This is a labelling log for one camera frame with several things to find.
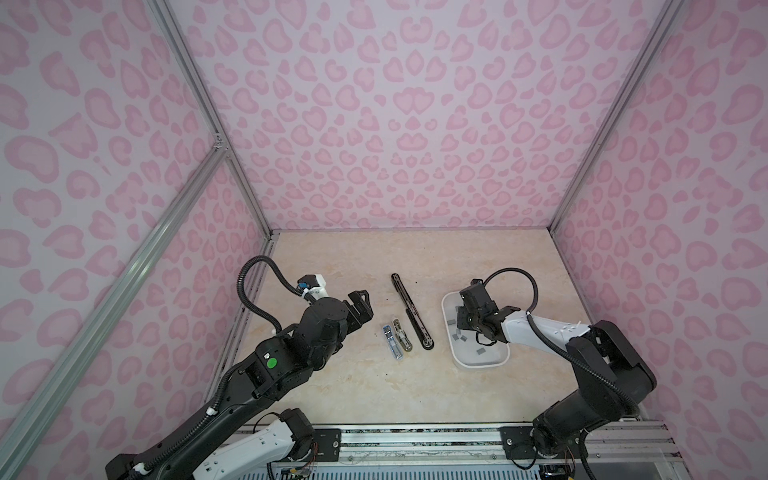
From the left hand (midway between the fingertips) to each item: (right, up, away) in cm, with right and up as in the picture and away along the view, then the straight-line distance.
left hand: (359, 296), depth 67 cm
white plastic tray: (+29, -19, +22) cm, 42 cm away
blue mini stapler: (+8, -17, +23) cm, 29 cm away
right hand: (+30, -9, +26) cm, 41 cm away
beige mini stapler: (+11, -17, +23) cm, 31 cm away
